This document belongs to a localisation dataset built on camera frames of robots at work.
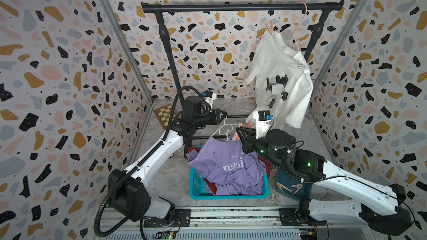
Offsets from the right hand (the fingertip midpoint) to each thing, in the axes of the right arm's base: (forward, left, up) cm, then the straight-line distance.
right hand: (238, 129), depth 60 cm
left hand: (+13, +4, -6) cm, 15 cm away
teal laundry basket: (-11, +18, -34) cm, 40 cm away
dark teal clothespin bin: (-8, -28, -37) cm, 47 cm away
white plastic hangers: (+8, +5, -11) cm, 15 cm away
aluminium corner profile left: (+53, +61, -7) cm, 81 cm away
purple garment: (-2, +3, -27) cm, 27 cm away
